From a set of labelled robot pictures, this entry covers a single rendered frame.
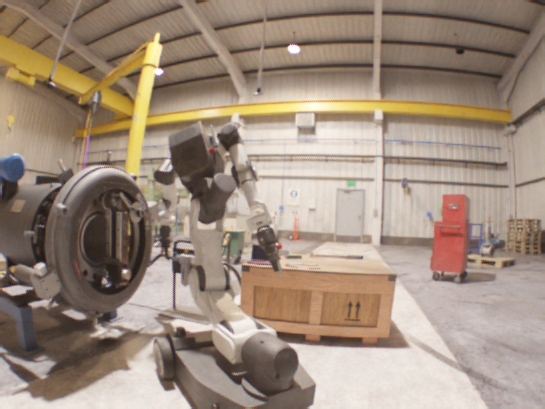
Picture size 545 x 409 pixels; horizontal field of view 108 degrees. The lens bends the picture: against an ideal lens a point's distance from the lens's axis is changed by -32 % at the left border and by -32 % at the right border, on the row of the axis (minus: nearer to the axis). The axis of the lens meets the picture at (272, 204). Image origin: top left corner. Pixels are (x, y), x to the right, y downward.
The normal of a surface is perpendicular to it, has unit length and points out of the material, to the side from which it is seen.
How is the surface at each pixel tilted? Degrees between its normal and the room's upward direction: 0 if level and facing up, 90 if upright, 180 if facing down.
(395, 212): 90
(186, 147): 79
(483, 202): 90
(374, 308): 90
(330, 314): 90
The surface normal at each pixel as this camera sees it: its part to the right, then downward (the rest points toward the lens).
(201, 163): -0.14, -0.25
